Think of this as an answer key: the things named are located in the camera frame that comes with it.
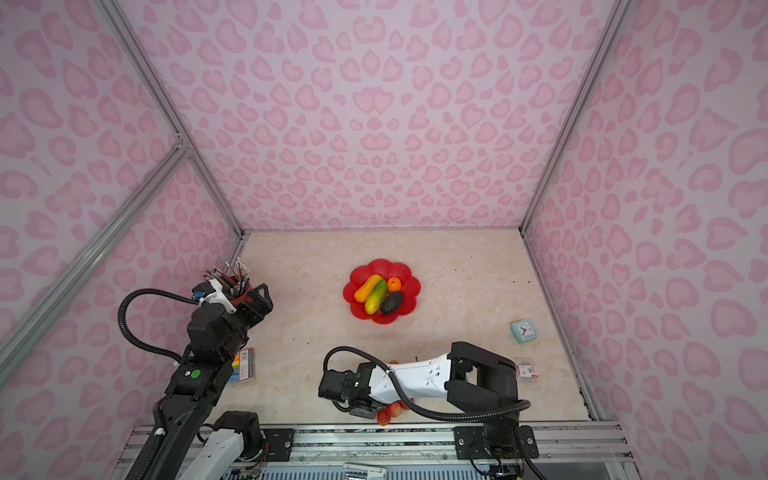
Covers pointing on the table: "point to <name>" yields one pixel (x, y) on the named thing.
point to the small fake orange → (394, 284)
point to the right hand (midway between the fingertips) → (368, 393)
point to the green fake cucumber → (375, 297)
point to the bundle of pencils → (235, 279)
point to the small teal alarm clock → (524, 331)
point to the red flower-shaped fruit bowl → (410, 289)
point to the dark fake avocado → (391, 303)
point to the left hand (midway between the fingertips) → (254, 288)
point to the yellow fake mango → (364, 291)
